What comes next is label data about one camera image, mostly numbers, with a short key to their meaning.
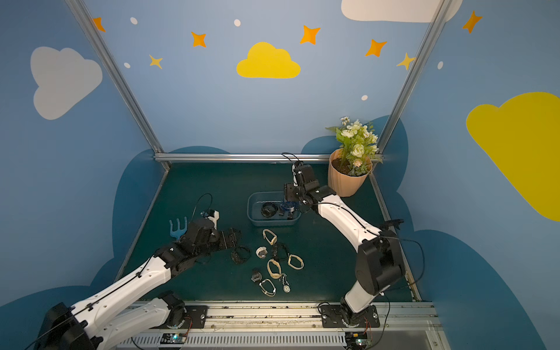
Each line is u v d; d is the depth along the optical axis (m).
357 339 0.71
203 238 0.62
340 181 0.99
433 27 0.73
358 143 0.88
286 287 0.80
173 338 0.71
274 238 0.91
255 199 1.02
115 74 0.84
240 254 0.87
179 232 0.95
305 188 0.66
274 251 0.88
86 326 0.40
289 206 1.04
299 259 0.87
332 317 0.75
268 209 0.98
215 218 0.75
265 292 0.80
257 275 0.80
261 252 0.84
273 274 0.82
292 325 0.74
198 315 0.75
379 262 0.45
